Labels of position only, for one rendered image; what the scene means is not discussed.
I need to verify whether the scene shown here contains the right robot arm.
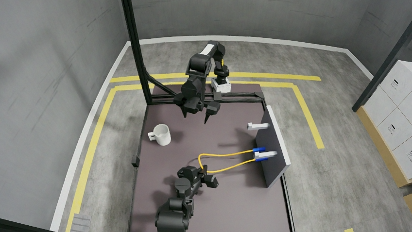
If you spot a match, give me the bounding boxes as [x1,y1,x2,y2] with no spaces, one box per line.
[154,166,201,232]

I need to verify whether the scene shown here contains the white mug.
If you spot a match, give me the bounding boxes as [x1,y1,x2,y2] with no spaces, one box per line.
[148,124,171,146]

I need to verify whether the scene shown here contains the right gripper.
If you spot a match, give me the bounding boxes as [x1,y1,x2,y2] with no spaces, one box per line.
[191,165,219,195]

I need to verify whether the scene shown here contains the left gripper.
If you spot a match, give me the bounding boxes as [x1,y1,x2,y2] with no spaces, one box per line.
[173,88,221,124]

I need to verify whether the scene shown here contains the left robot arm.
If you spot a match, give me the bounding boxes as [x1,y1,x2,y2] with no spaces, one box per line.
[181,40,229,114]

